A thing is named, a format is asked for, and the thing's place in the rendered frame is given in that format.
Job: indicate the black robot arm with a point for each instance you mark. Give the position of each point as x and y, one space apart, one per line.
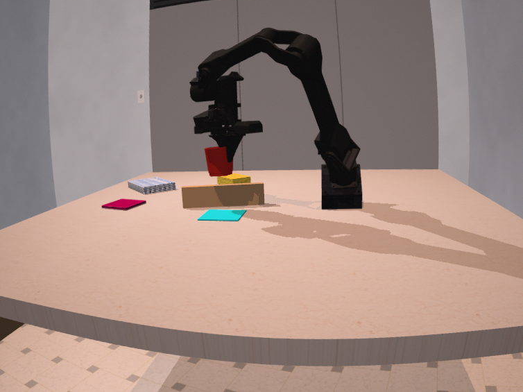
304 59

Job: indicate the red cup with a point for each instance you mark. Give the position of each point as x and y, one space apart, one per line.
217 162

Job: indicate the dark red square coaster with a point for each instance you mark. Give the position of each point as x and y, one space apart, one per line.
123 204

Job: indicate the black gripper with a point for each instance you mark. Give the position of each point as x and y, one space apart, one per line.
224 135

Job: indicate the yellow sponge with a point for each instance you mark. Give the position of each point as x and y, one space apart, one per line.
233 179

